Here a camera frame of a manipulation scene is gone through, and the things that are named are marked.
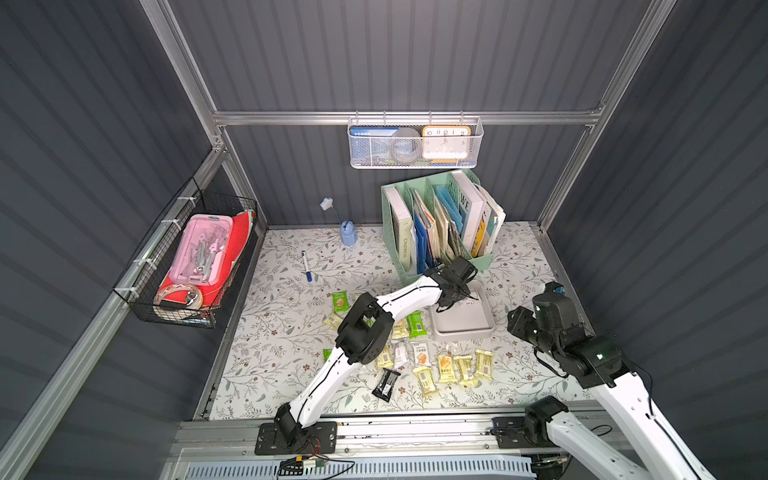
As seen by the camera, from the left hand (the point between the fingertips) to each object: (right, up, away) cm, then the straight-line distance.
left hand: (464, 292), depth 97 cm
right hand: (+9, -3, -23) cm, 25 cm away
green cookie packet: (-16, -10, -4) cm, 19 cm away
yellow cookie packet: (-21, -11, -5) cm, 24 cm away
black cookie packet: (-25, -23, -16) cm, 38 cm away
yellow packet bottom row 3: (+3, -19, -12) cm, 23 cm away
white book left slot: (-21, +20, -9) cm, 30 cm away
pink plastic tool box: (-70, +13, -24) cm, 75 cm away
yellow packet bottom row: (-14, -22, -15) cm, 30 cm away
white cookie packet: (-15, -17, -10) cm, 25 cm away
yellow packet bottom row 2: (-3, -20, -14) cm, 25 cm away
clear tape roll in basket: (-68, +2, -30) cm, 75 cm away
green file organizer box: (-12, +22, -8) cm, 27 cm away
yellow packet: (-8, -20, -13) cm, 25 cm away
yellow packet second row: (-26, -18, -12) cm, 34 cm away
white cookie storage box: (+1, -9, 0) cm, 9 cm away
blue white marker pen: (-54, +6, +10) cm, 55 cm away
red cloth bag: (-64, +21, -18) cm, 70 cm away
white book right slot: (+1, +27, -3) cm, 27 cm away
